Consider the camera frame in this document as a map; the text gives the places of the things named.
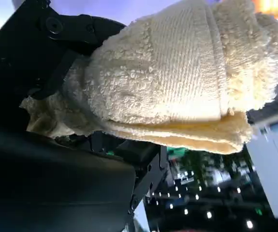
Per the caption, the beige towel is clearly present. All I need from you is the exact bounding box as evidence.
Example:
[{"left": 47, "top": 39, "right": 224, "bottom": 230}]
[{"left": 19, "top": 0, "right": 278, "bottom": 155}]

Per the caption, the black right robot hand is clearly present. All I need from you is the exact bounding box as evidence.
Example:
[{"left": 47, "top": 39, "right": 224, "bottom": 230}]
[{"left": 0, "top": 0, "right": 169, "bottom": 232}]

